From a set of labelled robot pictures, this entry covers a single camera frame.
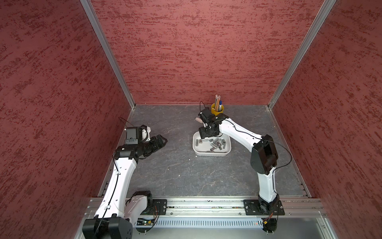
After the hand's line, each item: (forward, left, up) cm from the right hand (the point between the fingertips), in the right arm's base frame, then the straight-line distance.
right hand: (206, 136), depth 91 cm
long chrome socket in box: (+1, +6, -8) cm, 10 cm away
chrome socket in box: (-1, -6, -10) cm, 11 cm away
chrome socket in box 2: (-1, -9, -9) cm, 12 cm away
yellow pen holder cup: (+21, -7, +1) cm, 22 cm away
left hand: (-11, +25, +8) cm, 29 cm away
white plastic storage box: (-4, +1, -9) cm, 10 cm away
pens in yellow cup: (+26, -11, +2) cm, 28 cm away
